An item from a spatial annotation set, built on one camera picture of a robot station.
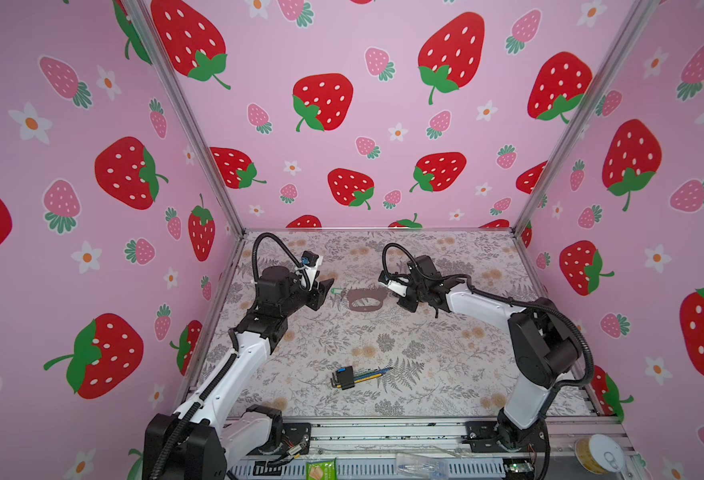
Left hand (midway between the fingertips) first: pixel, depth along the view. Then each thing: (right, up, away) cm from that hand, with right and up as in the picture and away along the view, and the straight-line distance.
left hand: (324, 275), depth 80 cm
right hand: (+21, -6, +14) cm, 26 cm away
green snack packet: (+1, -45, -11) cm, 47 cm away
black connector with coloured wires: (+6, -30, +4) cm, 31 cm away
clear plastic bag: (+25, -45, -10) cm, 52 cm away
